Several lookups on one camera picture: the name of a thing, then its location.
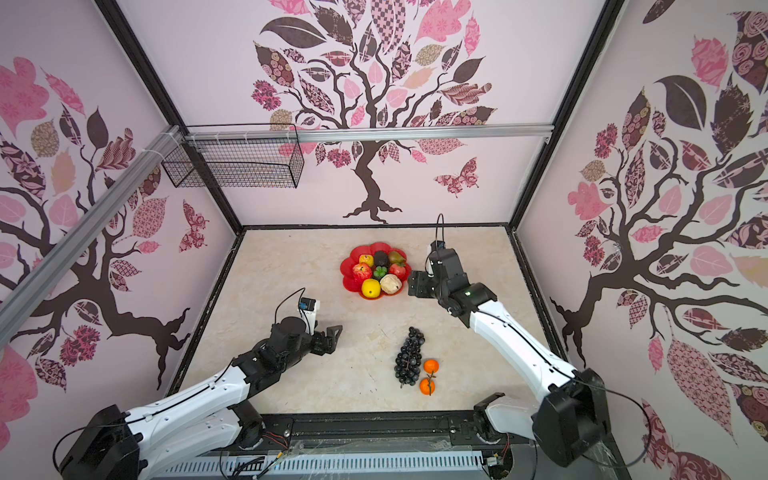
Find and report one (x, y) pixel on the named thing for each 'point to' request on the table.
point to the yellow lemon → (371, 288)
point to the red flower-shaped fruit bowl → (355, 285)
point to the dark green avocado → (381, 258)
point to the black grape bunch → (408, 362)
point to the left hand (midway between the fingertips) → (330, 331)
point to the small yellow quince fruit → (367, 258)
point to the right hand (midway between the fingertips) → (418, 276)
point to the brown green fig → (395, 257)
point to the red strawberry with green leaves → (398, 269)
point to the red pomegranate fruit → (361, 272)
